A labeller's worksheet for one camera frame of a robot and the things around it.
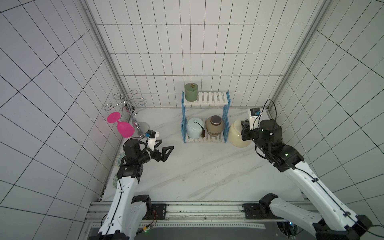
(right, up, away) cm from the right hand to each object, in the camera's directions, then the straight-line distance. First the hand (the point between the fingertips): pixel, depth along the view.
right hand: (237, 121), depth 69 cm
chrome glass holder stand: (-61, +11, +16) cm, 64 cm away
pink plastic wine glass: (-62, -5, +17) cm, 64 cm away
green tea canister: (-22, +16, +12) cm, 30 cm away
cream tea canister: (-1, -8, 0) cm, 8 cm away
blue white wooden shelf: (-13, +13, +18) cm, 26 cm away
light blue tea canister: (-20, -6, +24) cm, 32 cm away
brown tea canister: (-8, -3, +22) cm, 24 cm away
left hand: (-36, -13, +8) cm, 39 cm away
